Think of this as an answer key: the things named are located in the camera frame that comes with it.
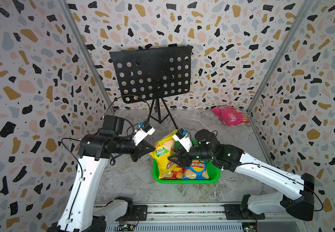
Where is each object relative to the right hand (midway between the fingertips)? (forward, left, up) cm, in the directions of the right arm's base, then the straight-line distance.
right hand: (171, 155), depth 63 cm
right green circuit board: (-22, -39, -31) cm, 54 cm away
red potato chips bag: (+2, -2, -23) cm, 23 cm away
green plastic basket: (+4, -24, -29) cm, 38 cm away
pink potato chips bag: (+44, -40, -20) cm, 62 cm away
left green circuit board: (-24, +23, -30) cm, 45 cm away
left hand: (+1, +7, +4) cm, 9 cm away
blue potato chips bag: (+3, -13, -22) cm, 26 cm away
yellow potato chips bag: (+1, +3, +4) cm, 5 cm away
